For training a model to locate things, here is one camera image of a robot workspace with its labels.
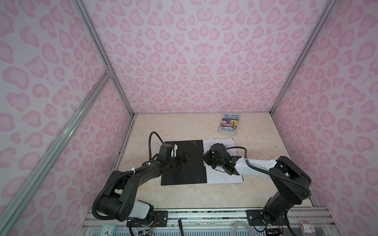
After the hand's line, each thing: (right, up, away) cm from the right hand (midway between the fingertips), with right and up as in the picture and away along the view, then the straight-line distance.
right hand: (200, 155), depth 87 cm
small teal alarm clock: (-43, -32, -18) cm, 57 cm away
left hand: (-7, -2, +1) cm, 7 cm away
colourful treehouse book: (+23, +19, +23) cm, 38 cm away
